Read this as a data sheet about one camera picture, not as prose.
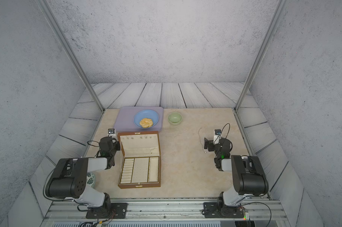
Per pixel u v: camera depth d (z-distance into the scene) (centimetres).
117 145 84
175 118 111
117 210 73
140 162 85
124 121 113
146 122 108
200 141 101
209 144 85
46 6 70
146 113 117
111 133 82
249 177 46
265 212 71
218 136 79
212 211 71
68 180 45
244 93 110
